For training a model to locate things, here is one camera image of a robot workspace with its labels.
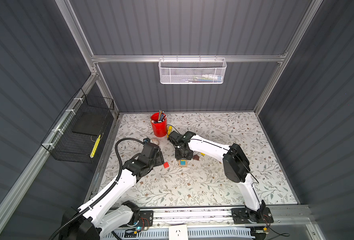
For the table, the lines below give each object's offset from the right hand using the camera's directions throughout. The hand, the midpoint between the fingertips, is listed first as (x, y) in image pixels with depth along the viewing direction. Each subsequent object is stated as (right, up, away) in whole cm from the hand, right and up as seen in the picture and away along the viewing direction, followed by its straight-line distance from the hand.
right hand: (181, 159), depth 91 cm
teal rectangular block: (+1, -2, -1) cm, 2 cm away
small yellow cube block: (+9, +8, -27) cm, 30 cm away
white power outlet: (-2, -28, -24) cm, 37 cm away
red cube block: (-10, -4, 0) cm, 10 cm away
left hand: (-13, +4, -10) cm, 17 cm away
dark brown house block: (+9, 0, +3) cm, 10 cm away
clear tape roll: (-18, +10, +13) cm, 25 cm away
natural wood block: (+1, -4, 0) cm, 4 cm away
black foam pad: (-47, +22, -15) cm, 54 cm away
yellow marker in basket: (-41, +11, -22) cm, 47 cm away
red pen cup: (-14, +21, +4) cm, 26 cm away
